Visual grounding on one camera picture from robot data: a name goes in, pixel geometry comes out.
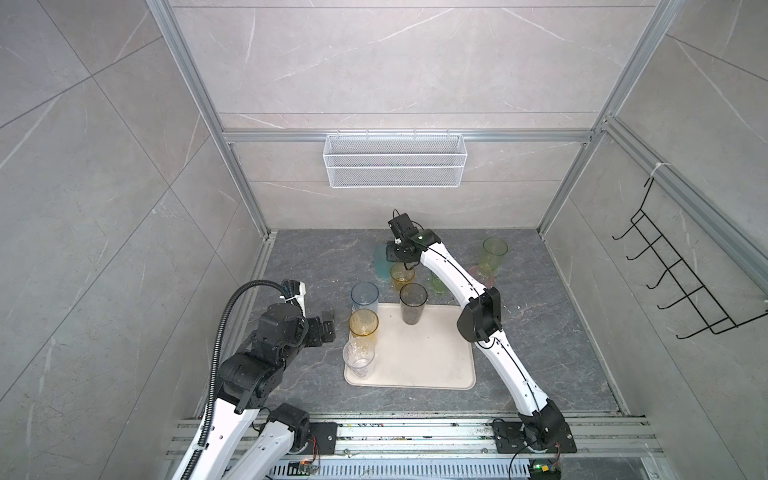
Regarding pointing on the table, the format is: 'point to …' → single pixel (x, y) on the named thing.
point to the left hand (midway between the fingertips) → (316, 308)
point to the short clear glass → (358, 354)
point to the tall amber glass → (363, 326)
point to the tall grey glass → (413, 297)
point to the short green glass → (437, 285)
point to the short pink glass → (483, 274)
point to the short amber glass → (401, 276)
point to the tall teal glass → (381, 264)
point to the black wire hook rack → (681, 273)
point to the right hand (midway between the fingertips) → (391, 251)
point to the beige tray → (431, 354)
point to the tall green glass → (494, 249)
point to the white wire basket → (360, 161)
